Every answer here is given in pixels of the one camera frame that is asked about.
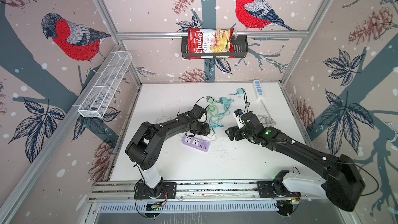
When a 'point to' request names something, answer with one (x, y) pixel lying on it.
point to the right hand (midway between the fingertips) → (229, 132)
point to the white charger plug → (211, 134)
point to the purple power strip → (196, 142)
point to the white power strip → (258, 89)
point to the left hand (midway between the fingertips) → (207, 131)
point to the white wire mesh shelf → (105, 85)
